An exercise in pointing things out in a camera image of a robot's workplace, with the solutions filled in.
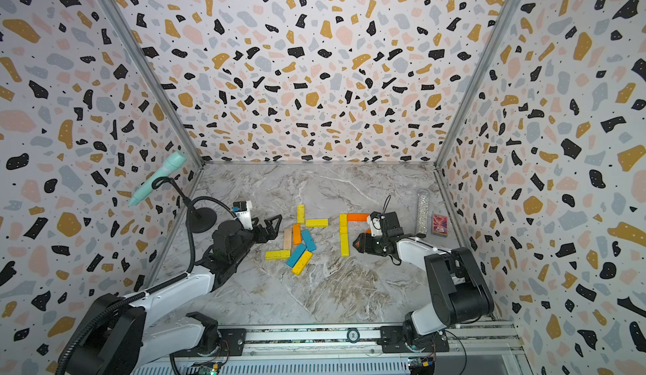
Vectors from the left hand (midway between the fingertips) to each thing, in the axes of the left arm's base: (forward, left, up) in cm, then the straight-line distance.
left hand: (275, 217), depth 85 cm
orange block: (+9, -29, -14) cm, 34 cm away
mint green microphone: (+8, +30, +17) cm, 35 cm away
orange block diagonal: (+2, -33, -14) cm, 36 cm away
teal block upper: (-1, -10, -14) cm, 18 cm away
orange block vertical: (+3, -5, -14) cm, 15 cm away
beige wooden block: (-1, -2, -14) cm, 14 cm away
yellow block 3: (+7, -13, -15) cm, 21 cm away
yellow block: (+6, -23, -15) cm, 28 cm away
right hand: (-4, -31, -13) cm, 34 cm away
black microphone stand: (+8, +32, -13) cm, 36 cm away
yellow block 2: (-3, -23, -15) cm, 28 cm away
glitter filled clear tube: (+10, -56, -13) cm, 58 cm away
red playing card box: (+5, -62, -15) cm, 64 cm away
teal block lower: (-7, -6, -14) cm, 17 cm away
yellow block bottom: (-11, -8, -14) cm, 20 cm away
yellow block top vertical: (+11, -6, -15) cm, 19 cm away
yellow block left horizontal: (-8, +1, -13) cm, 15 cm away
